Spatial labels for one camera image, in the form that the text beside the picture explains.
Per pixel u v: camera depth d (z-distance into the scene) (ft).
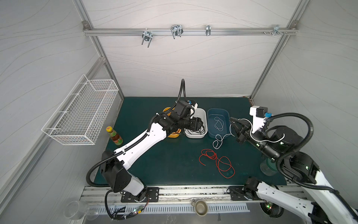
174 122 1.74
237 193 2.29
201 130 3.24
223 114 3.44
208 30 2.57
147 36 2.62
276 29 2.51
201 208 2.27
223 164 2.76
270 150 1.42
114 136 2.74
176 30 2.51
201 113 3.43
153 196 2.40
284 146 1.24
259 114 1.47
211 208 2.31
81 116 2.26
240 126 1.65
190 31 2.57
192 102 2.20
